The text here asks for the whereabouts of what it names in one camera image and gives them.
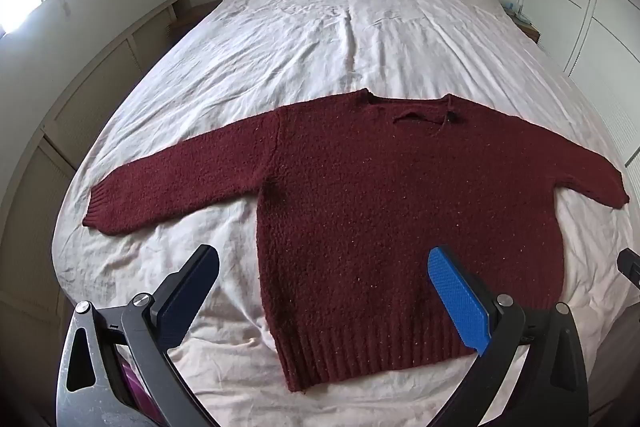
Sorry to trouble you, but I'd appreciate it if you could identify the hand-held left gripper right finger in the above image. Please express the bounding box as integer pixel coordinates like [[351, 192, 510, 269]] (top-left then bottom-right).
[[427, 247, 588, 427]]

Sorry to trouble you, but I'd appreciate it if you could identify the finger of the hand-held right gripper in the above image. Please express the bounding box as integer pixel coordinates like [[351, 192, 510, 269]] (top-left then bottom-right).
[[617, 248, 640, 290]]

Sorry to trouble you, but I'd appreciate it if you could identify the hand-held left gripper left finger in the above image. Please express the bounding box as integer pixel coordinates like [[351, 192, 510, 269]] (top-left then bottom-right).
[[56, 244, 221, 427]]

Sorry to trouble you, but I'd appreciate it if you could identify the dark red knit sweater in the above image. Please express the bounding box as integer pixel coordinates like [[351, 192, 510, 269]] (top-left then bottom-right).
[[82, 89, 630, 393]]

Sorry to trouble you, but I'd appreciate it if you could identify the purple plastic object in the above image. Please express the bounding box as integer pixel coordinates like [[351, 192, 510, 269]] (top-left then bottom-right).
[[115, 342, 163, 425]]

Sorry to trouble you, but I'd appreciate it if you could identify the wooden nightstand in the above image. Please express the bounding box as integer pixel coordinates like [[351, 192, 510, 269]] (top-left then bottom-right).
[[502, 7, 542, 45], [167, 0, 223, 48]]

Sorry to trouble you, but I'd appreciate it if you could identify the bed with white sheet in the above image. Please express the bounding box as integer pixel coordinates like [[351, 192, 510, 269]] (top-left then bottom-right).
[[50, 0, 640, 427]]

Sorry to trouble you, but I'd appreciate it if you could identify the small bluish object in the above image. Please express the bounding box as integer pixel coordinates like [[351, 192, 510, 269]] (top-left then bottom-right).
[[504, 1, 532, 22]]

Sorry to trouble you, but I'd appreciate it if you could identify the low beige wall cabinet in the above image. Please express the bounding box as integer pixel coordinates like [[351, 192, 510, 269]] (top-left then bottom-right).
[[0, 0, 191, 427]]

